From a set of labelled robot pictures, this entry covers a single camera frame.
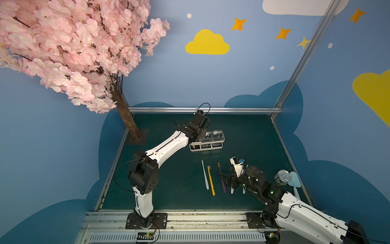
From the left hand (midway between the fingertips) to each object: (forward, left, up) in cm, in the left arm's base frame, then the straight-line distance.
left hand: (200, 127), depth 89 cm
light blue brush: (-24, -57, -20) cm, 65 cm away
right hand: (-24, -15, -7) cm, 29 cm away
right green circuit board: (-52, -36, -22) cm, 67 cm away
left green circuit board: (-52, +26, -22) cm, 62 cm away
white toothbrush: (-26, -4, -19) cm, 33 cm away
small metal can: (-24, -47, -14) cm, 55 cm away
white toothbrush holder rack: (-2, -9, -10) cm, 14 cm away
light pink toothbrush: (-30, -19, -19) cm, 40 cm away
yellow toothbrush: (-25, -7, -19) cm, 32 cm away
